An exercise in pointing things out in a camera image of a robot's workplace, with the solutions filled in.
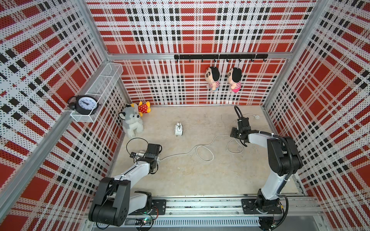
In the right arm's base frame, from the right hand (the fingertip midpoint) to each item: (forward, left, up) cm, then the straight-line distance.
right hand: (236, 131), depth 101 cm
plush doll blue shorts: (+22, +18, +31) cm, 42 cm away
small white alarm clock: (-1, +41, +6) cm, 41 cm away
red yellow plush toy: (+22, +70, +2) cm, 74 cm away
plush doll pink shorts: (+25, +3, +29) cm, 38 cm away
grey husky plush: (+1, +72, +9) cm, 73 cm away
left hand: (-17, +56, -1) cm, 59 cm away
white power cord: (-11, +28, -1) cm, 30 cm away
